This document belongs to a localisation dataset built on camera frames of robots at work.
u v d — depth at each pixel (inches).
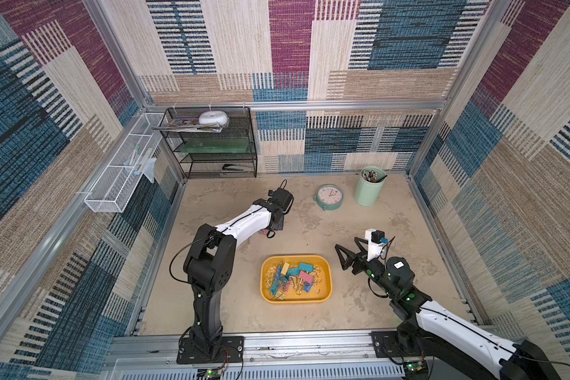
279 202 30.1
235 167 44.0
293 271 34.0
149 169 31.0
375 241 26.6
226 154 45.4
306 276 33.7
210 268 20.1
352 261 27.9
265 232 26.5
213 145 40.5
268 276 34.2
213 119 35.2
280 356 28.7
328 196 42.6
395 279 23.9
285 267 34.4
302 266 34.8
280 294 32.9
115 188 36.1
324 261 33.6
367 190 41.4
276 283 32.9
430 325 21.8
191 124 36.1
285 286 33.2
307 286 33.2
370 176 38.0
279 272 34.1
